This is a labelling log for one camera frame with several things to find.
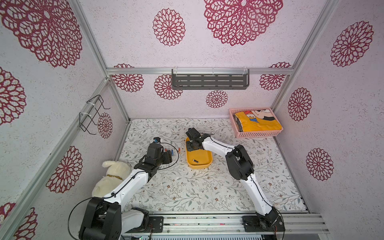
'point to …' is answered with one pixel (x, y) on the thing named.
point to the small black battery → (195, 161)
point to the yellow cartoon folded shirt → (255, 122)
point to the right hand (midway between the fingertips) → (188, 144)
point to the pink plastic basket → (250, 122)
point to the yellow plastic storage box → (203, 156)
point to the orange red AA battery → (179, 150)
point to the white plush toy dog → (116, 172)
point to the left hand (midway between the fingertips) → (166, 153)
